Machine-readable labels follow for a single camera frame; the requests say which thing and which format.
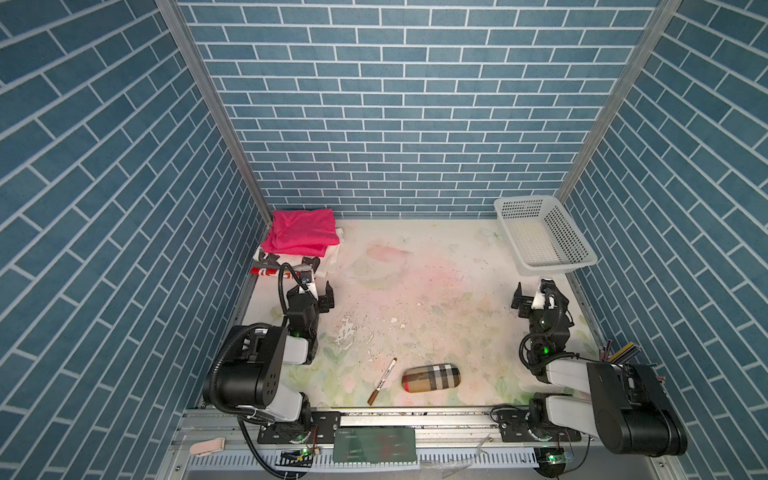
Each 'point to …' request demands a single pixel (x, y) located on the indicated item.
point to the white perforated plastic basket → (542, 238)
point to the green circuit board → (374, 445)
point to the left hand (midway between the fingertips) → (315, 282)
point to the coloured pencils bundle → (618, 353)
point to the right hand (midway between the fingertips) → (537, 283)
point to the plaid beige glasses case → (432, 377)
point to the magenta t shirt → (306, 232)
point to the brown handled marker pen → (388, 372)
